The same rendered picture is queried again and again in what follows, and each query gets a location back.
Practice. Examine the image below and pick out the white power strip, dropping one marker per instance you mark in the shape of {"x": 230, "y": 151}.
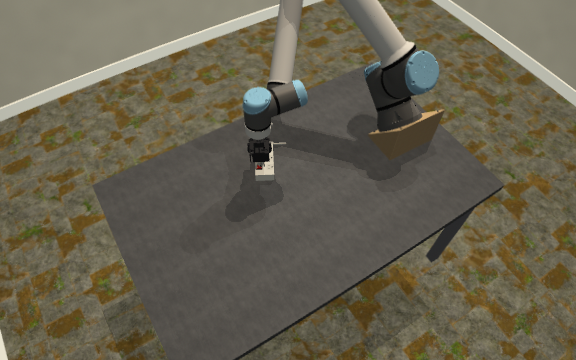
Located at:
{"x": 266, "y": 173}

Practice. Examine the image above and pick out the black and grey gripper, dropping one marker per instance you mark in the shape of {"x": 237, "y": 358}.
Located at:
{"x": 259, "y": 149}

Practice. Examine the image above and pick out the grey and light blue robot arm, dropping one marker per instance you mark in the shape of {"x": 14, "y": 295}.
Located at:
{"x": 410, "y": 71}

